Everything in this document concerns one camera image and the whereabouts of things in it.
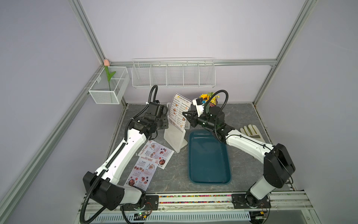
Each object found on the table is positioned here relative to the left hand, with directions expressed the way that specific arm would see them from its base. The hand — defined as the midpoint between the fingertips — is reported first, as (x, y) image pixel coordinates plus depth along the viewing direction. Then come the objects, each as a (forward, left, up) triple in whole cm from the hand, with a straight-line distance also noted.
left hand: (163, 121), depth 77 cm
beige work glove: (+5, -63, -25) cm, 68 cm away
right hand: (+2, -11, +4) cm, 12 cm away
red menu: (-19, +16, -26) cm, 36 cm away
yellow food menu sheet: (+7, -10, +6) cm, 14 cm away
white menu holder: (+5, -6, -28) cm, 29 cm away
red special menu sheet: (-4, +10, -26) cm, 28 cm away
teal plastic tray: (-15, -26, -24) cm, 38 cm away
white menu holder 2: (-4, -13, +2) cm, 14 cm away
